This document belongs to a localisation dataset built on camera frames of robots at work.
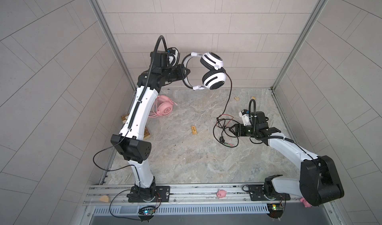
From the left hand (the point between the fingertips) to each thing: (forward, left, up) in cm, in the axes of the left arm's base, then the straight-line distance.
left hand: (193, 67), depth 70 cm
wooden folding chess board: (-16, +29, -38) cm, 50 cm away
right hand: (-15, -23, -33) cm, 42 cm away
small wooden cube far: (+14, -44, -39) cm, 60 cm away
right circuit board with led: (-52, -39, -40) cm, 77 cm away
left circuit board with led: (-54, +20, -37) cm, 68 cm away
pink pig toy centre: (-46, -14, -38) cm, 62 cm away
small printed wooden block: (-12, 0, -40) cm, 42 cm away
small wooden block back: (+14, -31, -40) cm, 53 cm away
